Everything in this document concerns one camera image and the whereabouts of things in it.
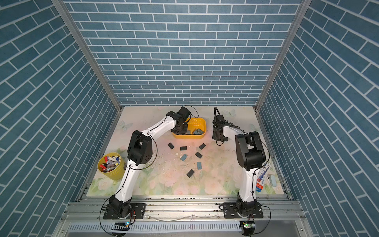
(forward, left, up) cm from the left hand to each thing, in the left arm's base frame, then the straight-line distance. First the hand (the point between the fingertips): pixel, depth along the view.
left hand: (186, 132), depth 102 cm
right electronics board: (-54, -34, -8) cm, 64 cm away
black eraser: (-9, +10, -4) cm, 14 cm away
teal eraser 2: (+1, -8, 0) cm, 8 cm away
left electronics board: (-53, +30, -7) cm, 61 cm away
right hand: (-2, -23, -3) cm, 24 cm away
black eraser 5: (-28, -4, -4) cm, 28 cm away
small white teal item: (-33, -50, -1) cm, 60 cm away
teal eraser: (-23, -9, -4) cm, 25 cm away
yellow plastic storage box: (+11, -5, -4) cm, 12 cm away
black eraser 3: (-9, -11, -3) cm, 15 cm away
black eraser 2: (-11, +1, -3) cm, 12 cm away
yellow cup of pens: (-27, +39, +6) cm, 48 cm away
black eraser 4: (-16, -9, -3) cm, 19 cm away
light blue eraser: (-17, +1, -4) cm, 18 cm away
